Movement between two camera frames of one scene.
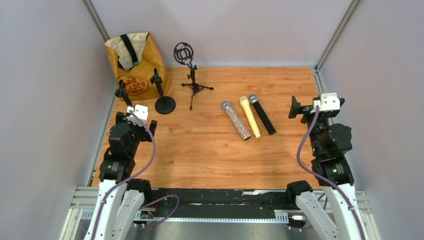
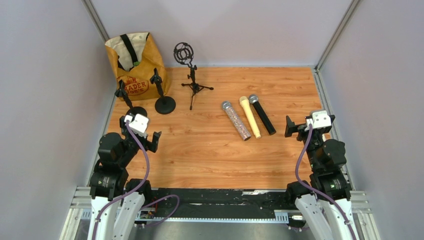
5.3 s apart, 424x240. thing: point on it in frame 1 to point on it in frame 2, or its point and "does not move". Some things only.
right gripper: x=296 y=108 to x=291 y=127
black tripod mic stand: x=183 y=53 does not move
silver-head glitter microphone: x=226 y=105 does not move
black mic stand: x=164 y=105 does not move
